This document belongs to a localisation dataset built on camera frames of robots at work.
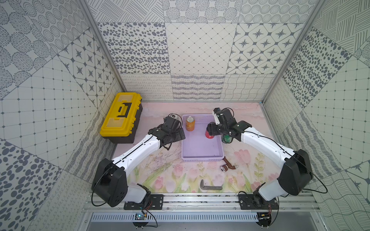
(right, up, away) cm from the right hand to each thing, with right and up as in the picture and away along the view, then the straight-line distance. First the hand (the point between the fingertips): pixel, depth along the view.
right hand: (213, 129), depth 85 cm
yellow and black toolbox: (-56, +3, +1) cm, 56 cm away
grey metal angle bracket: (-3, -32, -7) cm, 33 cm away
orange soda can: (-14, +2, +11) cm, 18 cm away
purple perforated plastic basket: (-10, -12, +11) cm, 20 cm away
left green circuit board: (-39, -43, -13) cm, 60 cm away
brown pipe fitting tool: (+7, -23, -3) cm, 24 cm away
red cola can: (-3, -5, +6) cm, 8 cm away
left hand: (-22, -2, 0) cm, 22 cm away
